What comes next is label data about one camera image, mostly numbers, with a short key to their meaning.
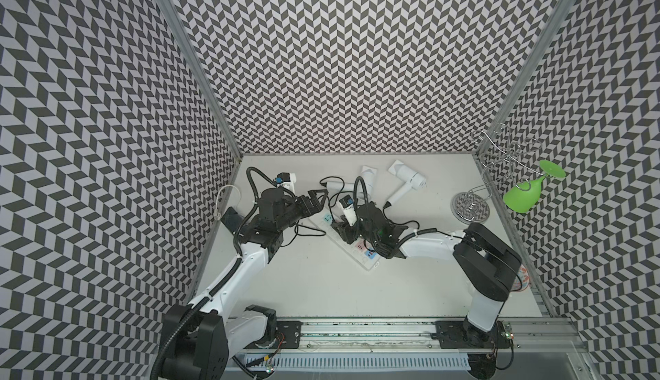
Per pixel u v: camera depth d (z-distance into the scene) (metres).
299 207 0.71
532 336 0.75
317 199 0.71
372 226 0.67
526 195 0.77
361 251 0.87
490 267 0.47
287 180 0.72
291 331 0.72
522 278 0.80
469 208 0.98
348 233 0.77
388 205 0.99
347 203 0.75
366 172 1.07
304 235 0.95
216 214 1.00
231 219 0.96
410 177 1.03
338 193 1.02
